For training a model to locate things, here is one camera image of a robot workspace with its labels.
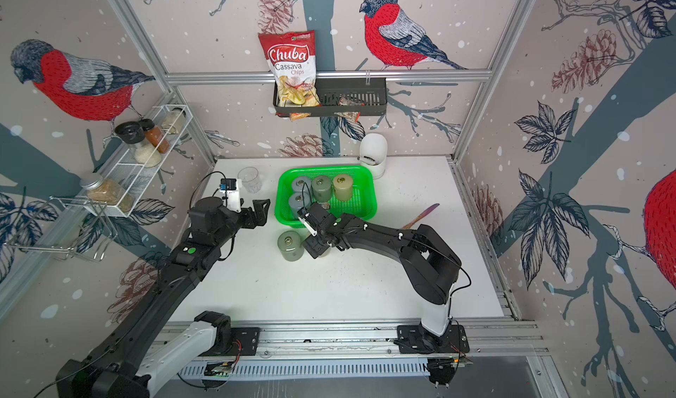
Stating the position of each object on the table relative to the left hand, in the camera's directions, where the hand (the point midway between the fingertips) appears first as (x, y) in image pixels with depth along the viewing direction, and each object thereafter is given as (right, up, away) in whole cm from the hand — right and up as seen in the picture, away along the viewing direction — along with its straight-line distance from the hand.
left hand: (260, 194), depth 77 cm
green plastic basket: (+33, -6, +27) cm, 43 cm away
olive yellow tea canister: (+20, -18, 0) cm, 26 cm away
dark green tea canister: (+8, -17, +7) cm, 20 cm away
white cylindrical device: (+38, +16, +32) cm, 52 cm away
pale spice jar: (-31, +24, +8) cm, 40 cm away
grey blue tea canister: (+9, +3, +23) cm, 25 cm away
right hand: (+16, -15, +11) cm, 24 cm away
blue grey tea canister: (+9, -3, +18) cm, 20 cm away
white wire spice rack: (-30, +5, -9) cm, 32 cm away
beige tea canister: (+25, +3, +23) cm, 34 cm away
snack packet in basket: (+29, +27, +13) cm, 41 cm away
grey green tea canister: (+16, +1, +23) cm, 28 cm away
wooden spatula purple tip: (+59, -8, +26) cm, 65 cm away
